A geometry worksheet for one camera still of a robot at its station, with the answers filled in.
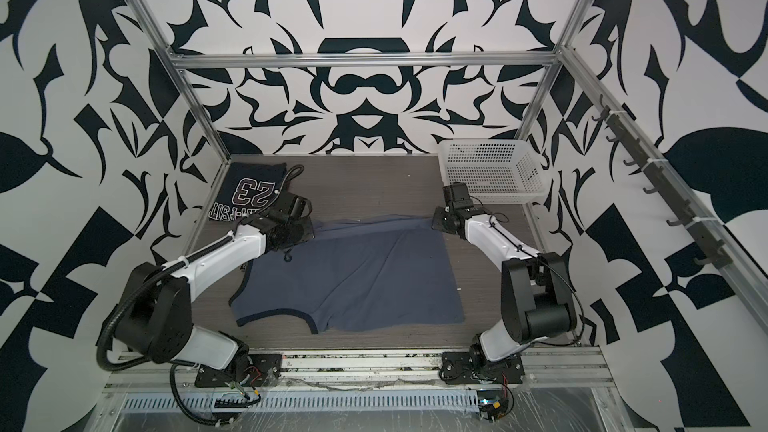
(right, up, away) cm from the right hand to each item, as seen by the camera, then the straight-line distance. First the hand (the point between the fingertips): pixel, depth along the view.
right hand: (445, 216), depth 92 cm
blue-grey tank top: (-26, -16, -3) cm, 31 cm away
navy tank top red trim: (-65, +9, +13) cm, 67 cm away
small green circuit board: (+7, -42, -21) cm, 48 cm away
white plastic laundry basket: (+24, +15, +23) cm, 36 cm away
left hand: (-41, -2, -3) cm, 41 cm away
